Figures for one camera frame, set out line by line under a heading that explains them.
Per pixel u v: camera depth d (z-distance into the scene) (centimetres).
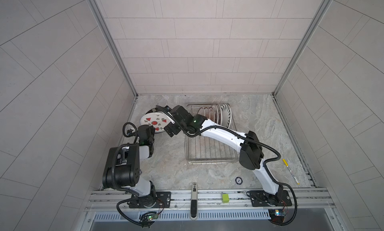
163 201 71
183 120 62
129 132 78
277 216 68
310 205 73
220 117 82
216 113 82
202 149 87
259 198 71
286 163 83
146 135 70
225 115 87
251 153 51
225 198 71
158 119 97
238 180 77
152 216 65
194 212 64
